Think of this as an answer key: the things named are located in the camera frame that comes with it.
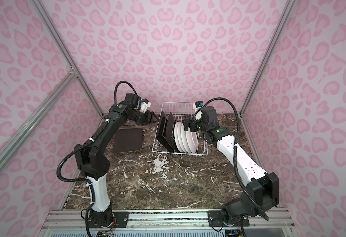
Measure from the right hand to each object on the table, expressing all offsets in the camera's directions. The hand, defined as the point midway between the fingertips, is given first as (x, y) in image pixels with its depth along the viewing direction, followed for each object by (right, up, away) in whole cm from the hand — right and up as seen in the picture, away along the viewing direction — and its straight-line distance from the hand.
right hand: (191, 119), depth 80 cm
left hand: (-19, 0, +6) cm, 19 cm away
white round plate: (-8, -10, +6) cm, 14 cm away
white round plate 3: (+1, -16, +8) cm, 18 cm away
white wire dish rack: (-5, +9, +38) cm, 39 cm away
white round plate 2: (-3, -11, +6) cm, 13 cm away
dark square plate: (-12, -8, +5) cm, 15 cm away
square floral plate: (-16, -12, +3) cm, 20 cm away
